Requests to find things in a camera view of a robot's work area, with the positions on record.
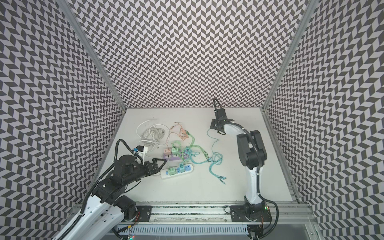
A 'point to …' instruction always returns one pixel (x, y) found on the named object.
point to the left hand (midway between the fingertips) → (162, 164)
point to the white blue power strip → (189, 168)
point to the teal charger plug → (181, 167)
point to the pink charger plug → (167, 151)
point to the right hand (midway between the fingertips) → (215, 127)
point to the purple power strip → (174, 157)
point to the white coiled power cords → (151, 134)
